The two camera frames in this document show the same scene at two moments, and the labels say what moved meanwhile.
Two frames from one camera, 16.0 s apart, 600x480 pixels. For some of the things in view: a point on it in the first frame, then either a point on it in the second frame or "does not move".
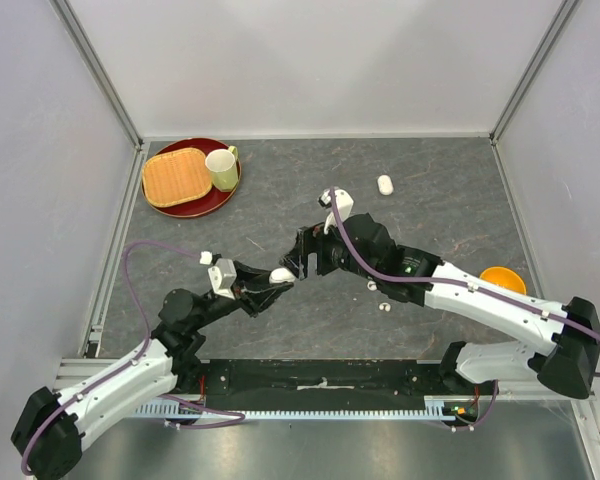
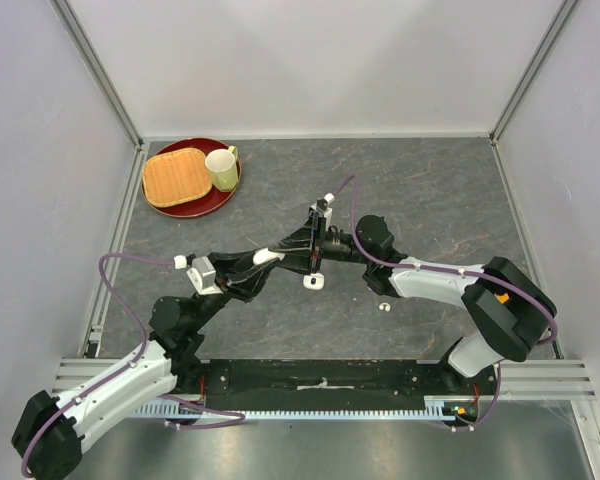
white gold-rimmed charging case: x=280 y=275 to x=314 y=281
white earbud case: x=385 y=184 to x=262 y=255
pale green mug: x=223 y=167 does not move
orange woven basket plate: x=176 y=175 does not move
